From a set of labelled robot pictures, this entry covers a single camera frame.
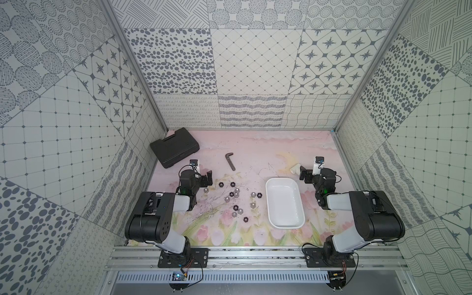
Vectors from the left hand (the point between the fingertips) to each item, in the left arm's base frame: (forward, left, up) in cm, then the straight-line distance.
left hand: (201, 169), depth 94 cm
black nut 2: (-5, -16, -6) cm, 18 cm away
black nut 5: (-17, -19, -7) cm, 26 cm away
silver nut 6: (-16, -27, -7) cm, 32 cm away
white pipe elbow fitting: (+4, -51, -4) cm, 51 cm away
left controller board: (-45, +3, -9) cm, 46 cm away
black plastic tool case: (+14, +21, -1) cm, 25 cm away
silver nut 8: (-19, -21, -7) cm, 29 cm away
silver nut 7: (-20, -18, -7) cm, 28 cm away
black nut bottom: (-23, -24, -7) cm, 34 cm away
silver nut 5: (-10, -27, -7) cm, 30 cm away
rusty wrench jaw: (+9, -14, -6) cm, 18 cm away
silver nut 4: (-13, -14, -7) cm, 20 cm away
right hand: (+2, -57, -1) cm, 58 cm away
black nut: (-5, -10, -6) cm, 13 cm away
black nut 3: (-10, -16, -7) cm, 20 cm away
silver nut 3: (-10, -19, -7) cm, 23 cm away
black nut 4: (-10, -31, -7) cm, 33 cm away
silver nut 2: (-9, -19, -6) cm, 22 cm away
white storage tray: (-15, -43, -7) cm, 46 cm away
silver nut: (-9, -3, -6) cm, 11 cm away
